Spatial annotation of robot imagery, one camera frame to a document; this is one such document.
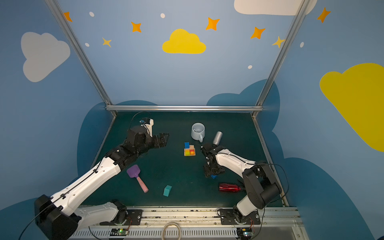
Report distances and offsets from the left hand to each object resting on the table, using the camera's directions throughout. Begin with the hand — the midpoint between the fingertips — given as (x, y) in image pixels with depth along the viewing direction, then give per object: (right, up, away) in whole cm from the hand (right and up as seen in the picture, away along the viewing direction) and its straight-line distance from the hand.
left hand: (164, 135), depth 76 cm
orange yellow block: (+14, -13, +20) cm, 28 cm away
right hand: (+27, -22, +12) cm, 37 cm away
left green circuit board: (-21, -46, -6) cm, 51 cm away
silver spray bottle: (+32, -4, +27) cm, 42 cm away
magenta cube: (+14, -11, +21) cm, 28 cm away
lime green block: (+11, -13, +20) cm, 27 cm away
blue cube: (+27, -25, +10) cm, 39 cm away
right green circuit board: (+40, -48, -5) cm, 62 cm away
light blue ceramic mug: (+18, +1, +26) cm, 32 cm away
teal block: (0, -31, +6) cm, 32 cm away
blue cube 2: (+11, -7, +17) cm, 21 cm away
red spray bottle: (+34, -30, +6) cm, 45 cm away
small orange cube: (+11, -11, +20) cm, 25 cm away
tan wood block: (+14, -9, +20) cm, 26 cm away
